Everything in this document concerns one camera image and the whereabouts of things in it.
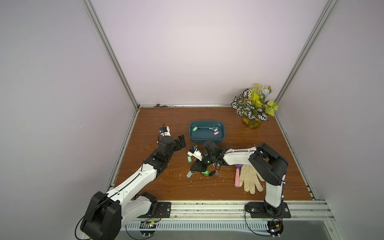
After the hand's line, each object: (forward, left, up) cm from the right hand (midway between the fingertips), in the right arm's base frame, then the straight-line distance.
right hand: (191, 165), depth 86 cm
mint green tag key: (-4, +1, -3) cm, 5 cm away
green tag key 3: (+28, -1, -3) cm, 28 cm away
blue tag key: (+27, -16, -2) cm, 32 cm away
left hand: (+12, +7, +13) cm, 19 cm away
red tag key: (+25, -17, -3) cm, 30 cm away
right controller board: (-28, -42, -5) cm, 51 cm away
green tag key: (+5, +1, -3) cm, 6 cm away
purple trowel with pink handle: (-4, -27, -2) cm, 27 cm away
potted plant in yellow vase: (+31, -37, +19) cm, 52 cm away
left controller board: (-29, +20, -5) cm, 35 cm away
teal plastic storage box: (+28, -6, -4) cm, 29 cm away
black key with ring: (-3, -13, -4) cm, 13 cm away
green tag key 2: (-3, -9, -3) cm, 10 cm away
